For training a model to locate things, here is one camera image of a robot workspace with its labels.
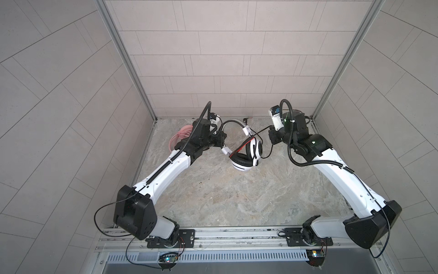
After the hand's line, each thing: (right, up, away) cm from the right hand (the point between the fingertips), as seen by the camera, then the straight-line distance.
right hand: (269, 126), depth 74 cm
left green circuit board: (-41, -51, -10) cm, 66 cm away
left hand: (-17, -3, +3) cm, 18 cm away
